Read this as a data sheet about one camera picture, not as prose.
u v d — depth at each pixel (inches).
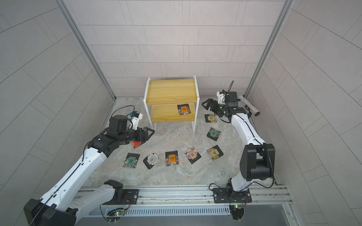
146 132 25.6
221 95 30.4
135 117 25.7
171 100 28.7
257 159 17.0
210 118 40.3
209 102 29.6
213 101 29.6
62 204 14.9
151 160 32.6
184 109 35.0
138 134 25.1
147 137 25.8
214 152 34.1
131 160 32.5
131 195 27.9
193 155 33.5
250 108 32.4
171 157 33.3
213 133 37.2
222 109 27.7
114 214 25.7
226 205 27.2
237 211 26.7
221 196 27.9
